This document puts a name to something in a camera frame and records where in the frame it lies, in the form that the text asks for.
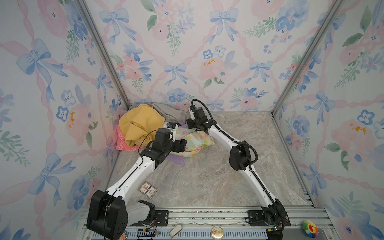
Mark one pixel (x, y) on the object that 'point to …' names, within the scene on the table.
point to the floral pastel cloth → (196, 141)
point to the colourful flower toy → (310, 229)
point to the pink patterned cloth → (121, 144)
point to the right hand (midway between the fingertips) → (187, 120)
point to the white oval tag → (176, 230)
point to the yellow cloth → (140, 123)
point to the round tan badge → (217, 232)
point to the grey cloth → (170, 114)
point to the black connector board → (146, 232)
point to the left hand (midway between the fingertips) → (180, 138)
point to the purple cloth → (177, 159)
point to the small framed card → (148, 190)
